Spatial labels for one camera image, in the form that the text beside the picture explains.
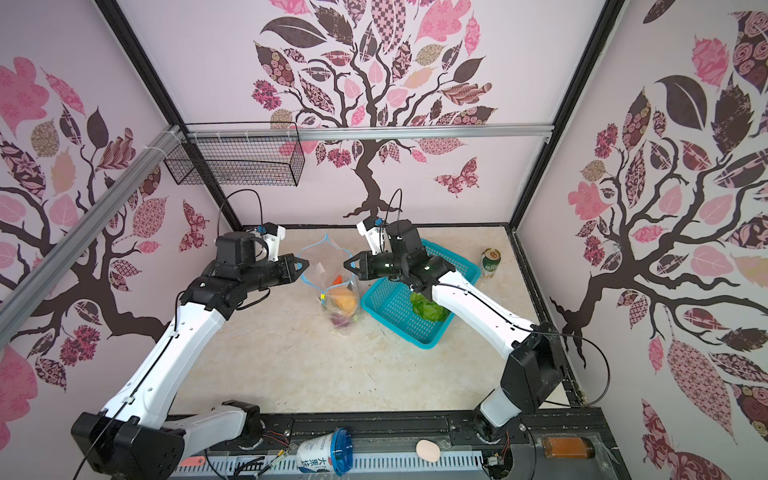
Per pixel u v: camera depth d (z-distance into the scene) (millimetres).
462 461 699
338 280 949
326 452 643
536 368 418
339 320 838
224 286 507
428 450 699
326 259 890
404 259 575
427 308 918
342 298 801
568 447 711
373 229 662
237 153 947
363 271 639
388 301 976
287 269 633
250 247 569
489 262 976
